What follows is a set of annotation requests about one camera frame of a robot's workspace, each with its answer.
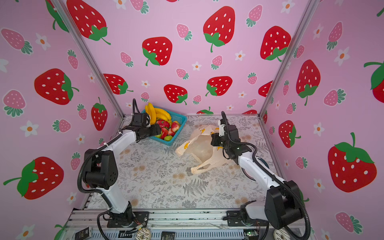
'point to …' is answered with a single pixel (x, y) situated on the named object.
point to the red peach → (175, 126)
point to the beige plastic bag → (200, 144)
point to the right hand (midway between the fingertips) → (211, 134)
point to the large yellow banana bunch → (150, 109)
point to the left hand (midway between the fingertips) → (156, 129)
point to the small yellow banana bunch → (162, 113)
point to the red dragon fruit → (163, 123)
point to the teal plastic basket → (174, 117)
